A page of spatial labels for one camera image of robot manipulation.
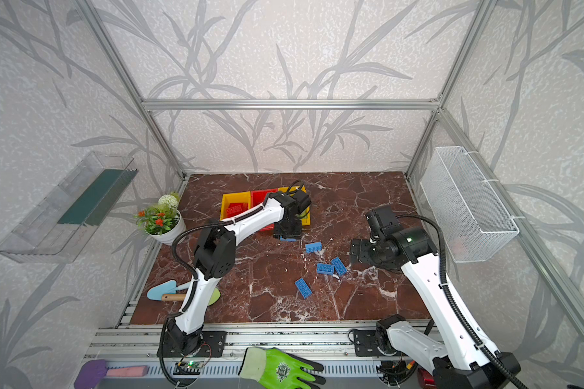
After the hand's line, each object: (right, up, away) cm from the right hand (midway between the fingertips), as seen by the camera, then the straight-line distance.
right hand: (364, 248), depth 73 cm
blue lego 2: (-19, -16, +10) cm, 27 cm away
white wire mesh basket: (+25, +9, -12) cm, 29 cm away
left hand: (-22, +2, +21) cm, 31 cm away
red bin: (-38, +15, +30) cm, 50 cm away
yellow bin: (-51, +15, +36) cm, 64 cm away
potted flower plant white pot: (-69, +7, +13) cm, 70 cm away
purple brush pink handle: (-79, -35, -3) cm, 87 cm away
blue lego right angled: (-6, -10, +16) cm, 20 cm away
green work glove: (-27, -34, -3) cm, 44 cm away
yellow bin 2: (-18, +8, +12) cm, 23 cm away
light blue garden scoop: (-66, -17, +13) cm, 70 cm away
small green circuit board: (-53, -36, -1) cm, 64 cm away
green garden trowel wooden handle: (-61, -18, +9) cm, 64 cm away
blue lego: (-15, -4, +21) cm, 26 cm away
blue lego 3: (-10, -11, +16) cm, 22 cm away
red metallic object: (+15, -33, -9) cm, 38 cm away
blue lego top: (-27, 0, +16) cm, 31 cm away
